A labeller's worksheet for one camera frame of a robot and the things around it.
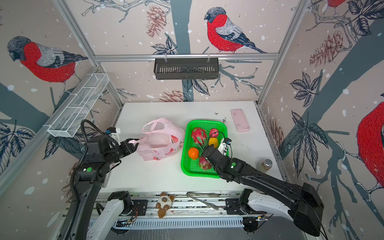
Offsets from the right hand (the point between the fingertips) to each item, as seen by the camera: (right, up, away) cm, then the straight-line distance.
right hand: (207, 153), depth 79 cm
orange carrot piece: (-8, -2, +6) cm, 10 cm away
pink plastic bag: (-29, +5, +18) cm, 35 cm away
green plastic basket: (-9, -11, +8) cm, 17 cm away
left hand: (-37, +8, -8) cm, 39 cm away
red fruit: (-4, +8, +12) cm, 15 cm away
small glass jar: (+31, -6, -2) cm, 31 cm away
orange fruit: (+5, +4, +13) cm, 14 cm away
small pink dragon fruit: (-2, -6, +2) cm, 7 cm away
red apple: (+6, +9, +17) cm, 20 cm away
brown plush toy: (-22, -24, -7) cm, 33 cm away
